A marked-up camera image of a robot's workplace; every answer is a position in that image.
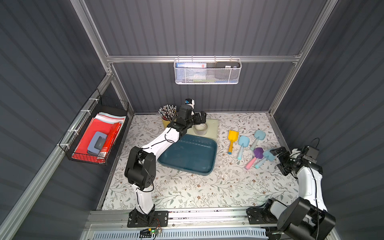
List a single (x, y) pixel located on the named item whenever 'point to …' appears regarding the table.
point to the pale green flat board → (212, 130)
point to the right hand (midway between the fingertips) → (276, 157)
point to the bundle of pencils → (168, 112)
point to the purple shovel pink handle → (258, 152)
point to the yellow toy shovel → (233, 136)
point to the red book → (110, 140)
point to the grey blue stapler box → (97, 143)
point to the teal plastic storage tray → (194, 153)
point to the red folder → (96, 125)
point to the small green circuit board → (147, 233)
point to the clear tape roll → (200, 129)
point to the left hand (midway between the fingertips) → (201, 113)
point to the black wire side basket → (106, 108)
